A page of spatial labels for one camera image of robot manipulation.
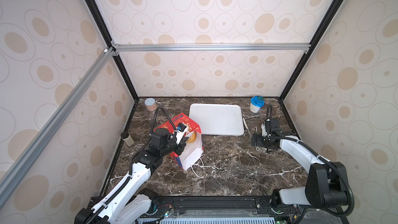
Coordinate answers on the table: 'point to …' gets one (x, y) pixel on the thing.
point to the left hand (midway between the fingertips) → (191, 136)
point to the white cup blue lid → (256, 102)
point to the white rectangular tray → (220, 119)
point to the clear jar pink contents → (151, 103)
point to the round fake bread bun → (192, 138)
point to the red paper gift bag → (190, 152)
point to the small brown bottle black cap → (126, 137)
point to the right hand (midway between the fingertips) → (260, 141)
